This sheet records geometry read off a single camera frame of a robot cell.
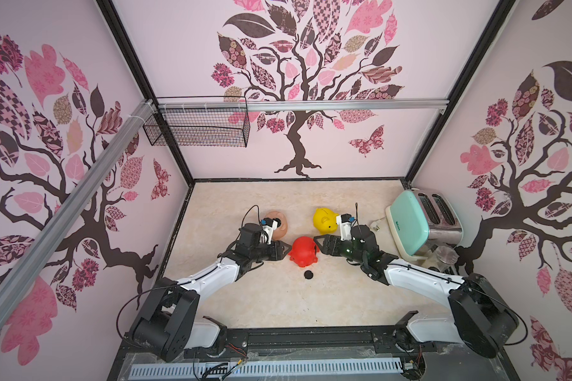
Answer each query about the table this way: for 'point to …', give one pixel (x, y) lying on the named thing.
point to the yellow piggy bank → (325, 221)
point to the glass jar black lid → (442, 258)
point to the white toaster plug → (375, 225)
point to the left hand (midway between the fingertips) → (289, 252)
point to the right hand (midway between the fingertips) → (321, 237)
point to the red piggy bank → (303, 252)
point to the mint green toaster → (422, 221)
